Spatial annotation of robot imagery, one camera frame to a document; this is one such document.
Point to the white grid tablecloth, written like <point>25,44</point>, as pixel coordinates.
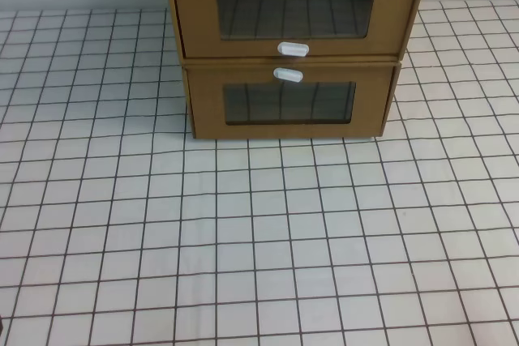
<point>119,228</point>

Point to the white drawer handle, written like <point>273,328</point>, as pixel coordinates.
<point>292,49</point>
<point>289,75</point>

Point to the brown cardboard shoebox drawer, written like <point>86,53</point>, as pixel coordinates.
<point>256,28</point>

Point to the lower brown cardboard shoebox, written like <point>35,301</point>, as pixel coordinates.
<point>241,99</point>

